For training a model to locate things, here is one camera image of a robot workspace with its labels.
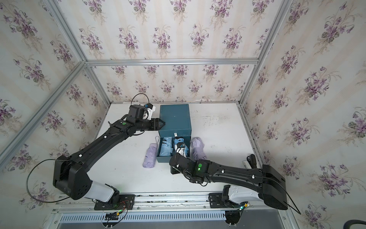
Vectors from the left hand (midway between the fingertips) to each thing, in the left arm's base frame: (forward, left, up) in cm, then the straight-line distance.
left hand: (162, 125), depth 82 cm
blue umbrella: (-10, -3, -7) cm, 13 cm away
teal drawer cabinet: (-4, -8, -1) cm, 8 cm away
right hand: (-20, -6, -8) cm, 22 cm away
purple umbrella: (-11, +8, -17) cm, 21 cm away
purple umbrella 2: (-10, -22, -15) cm, 28 cm away
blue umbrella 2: (-6, -11, -7) cm, 15 cm away
